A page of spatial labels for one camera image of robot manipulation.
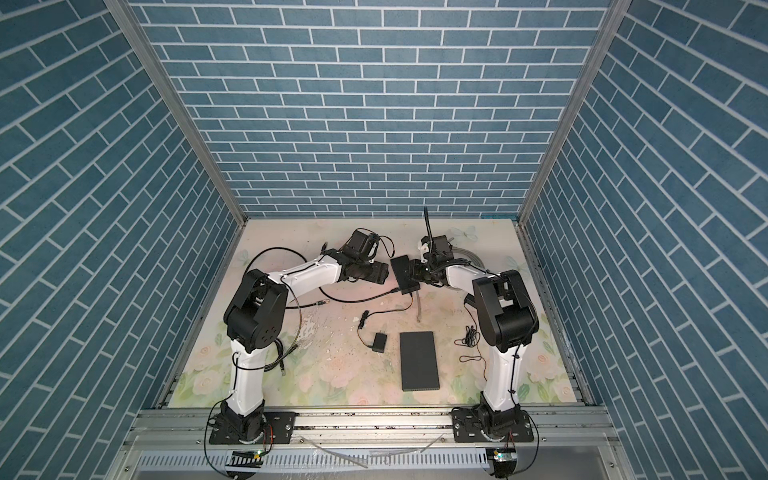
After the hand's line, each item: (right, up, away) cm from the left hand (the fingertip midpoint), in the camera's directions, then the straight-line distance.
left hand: (379, 270), depth 99 cm
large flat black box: (+12, -26, -16) cm, 33 cm away
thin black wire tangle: (+28, -20, -10) cm, 36 cm away
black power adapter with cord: (+1, -19, -12) cm, 23 cm away
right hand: (+9, 0, +1) cm, 9 cm away
